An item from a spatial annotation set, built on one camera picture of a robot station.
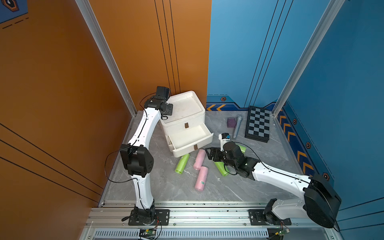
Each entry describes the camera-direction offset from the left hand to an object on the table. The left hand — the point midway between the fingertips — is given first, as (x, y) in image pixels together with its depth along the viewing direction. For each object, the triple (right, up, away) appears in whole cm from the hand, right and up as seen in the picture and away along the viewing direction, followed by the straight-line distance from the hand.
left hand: (166, 107), depth 90 cm
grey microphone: (+51, -6, +22) cm, 56 cm away
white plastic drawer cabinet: (+14, -3, -1) cm, 14 cm away
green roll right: (+47, -25, +3) cm, 54 cm away
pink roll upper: (+20, -32, +1) cm, 38 cm away
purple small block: (+44, -9, +19) cm, 49 cm away
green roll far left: (+10, -34, -1) cm, 35 cm away
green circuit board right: (+59, -61, -21) cm, 88 cm away
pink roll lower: (+20, -42, -9) cm, 47 cm away
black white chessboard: (+64, -10, +19) cm, 67 cm away
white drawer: (+14, -20, +2) cm, 25 cm away
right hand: (+26, -24, -9) cm, 37 cm away
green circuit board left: (-4, -63, -19) cm, 66 cm away
